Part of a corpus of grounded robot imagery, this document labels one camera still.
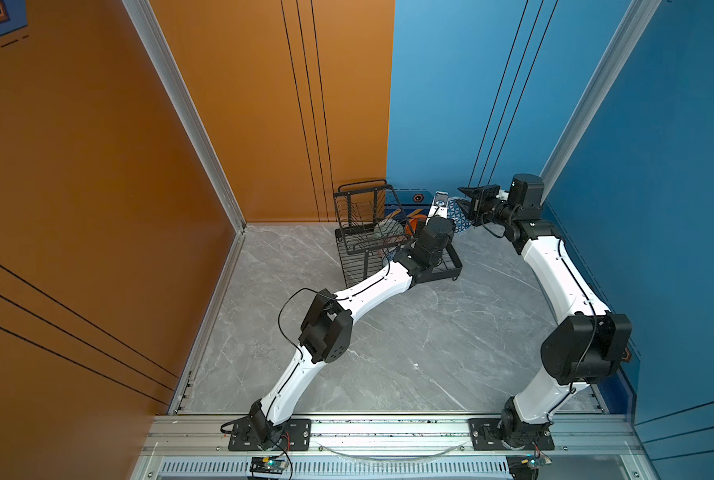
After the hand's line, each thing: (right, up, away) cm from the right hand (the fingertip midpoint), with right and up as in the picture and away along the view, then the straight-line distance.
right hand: (453, 189), depth 79 cm
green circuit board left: (-47, -68, -8) cm, 83 cm away
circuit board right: (+14, -68, -9) cm, 70 cm away
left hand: (-2, -4, +5) cm, 7 cm away
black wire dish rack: (-21, -7, +29) cm, 37 cm away
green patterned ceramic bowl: (-16, -8, +23) cm, 29 cm away
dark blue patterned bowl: (+3, -5, +8) cm, 9 cm away
